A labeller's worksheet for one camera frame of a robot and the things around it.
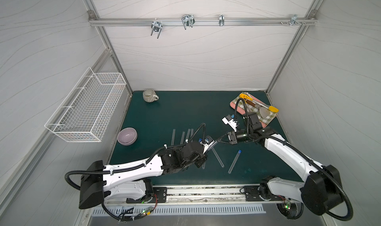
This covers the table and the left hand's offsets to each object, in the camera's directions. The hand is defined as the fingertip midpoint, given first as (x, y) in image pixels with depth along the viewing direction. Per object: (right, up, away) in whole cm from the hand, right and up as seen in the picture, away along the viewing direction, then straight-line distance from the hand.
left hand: (206, 151), depth 73 cm
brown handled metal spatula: (+45, +17, +34) cm, 59 cm away
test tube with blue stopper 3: (-10, +3, +23) cm, 25 cm away
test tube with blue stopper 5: (+15, -12, +9) cm, 21 cm away
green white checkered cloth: (+39, +19, +35) cm, 55 cm away
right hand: (+7, +5, +3) cm, 9 cm away
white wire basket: (-58, +20, -5) cm, 62 cm away
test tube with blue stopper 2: (-20, +2, +22) cm, 30 cm away
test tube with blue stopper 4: (+8, -8, +13) cm, 17 cm away
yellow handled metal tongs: (+35, +30, +42) cm, 62 cm away
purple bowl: (-49, +3, +20) cm, 53 cm away
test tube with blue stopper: (+2, +3, -1) cm, 4 cm away
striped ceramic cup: (-40, +30, +36) cm, 61 cm away
